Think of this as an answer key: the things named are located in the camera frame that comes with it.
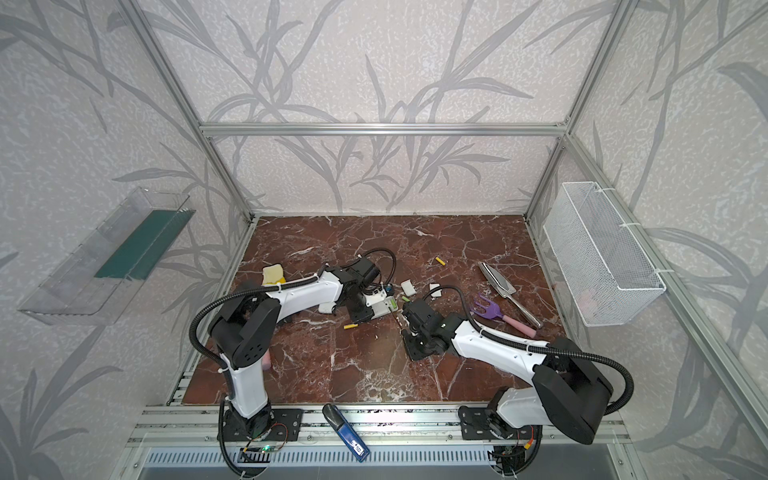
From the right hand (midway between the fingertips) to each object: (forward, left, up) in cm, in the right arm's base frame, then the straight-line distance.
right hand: (409, 338), depth 84 cm
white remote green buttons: (+11, +8, -3) cm, 14 cm away
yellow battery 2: (+30, -11, -4) cm, 32 cm away
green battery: (+14, +1, -4) cm, 15 cm away
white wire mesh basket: (+1, -41, +31) cm, 51 cm away
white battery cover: (+19, 0, -4) cm, 19 cm away
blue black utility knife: (-24, +14, +1) cm, 28 cm away
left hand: (+13, +13, -2) cm, 18 cm away
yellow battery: (+6, +17, -4) cm, 18 cm away
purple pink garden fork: (+11, -26, -4) cm, 28 cm away
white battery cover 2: (+19, -8, -4) cm, 21 cm away
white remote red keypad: (+9, +25, +1) cm, 27 cm away
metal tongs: (+18, -32, -4) cm, 37 cm away
